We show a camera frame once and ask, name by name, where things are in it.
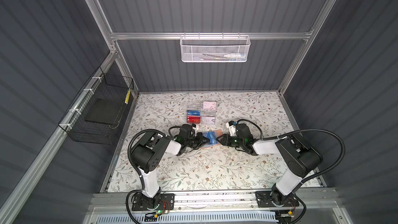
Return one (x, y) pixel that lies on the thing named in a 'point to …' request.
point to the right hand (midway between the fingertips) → (220, 140)
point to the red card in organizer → (193, 120)
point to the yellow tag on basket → (127, 96)
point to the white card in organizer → (208, 120)
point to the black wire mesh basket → (100, 85)
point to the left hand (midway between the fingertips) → (211, 139)
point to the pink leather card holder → (212, 135)
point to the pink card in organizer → (209, 105)
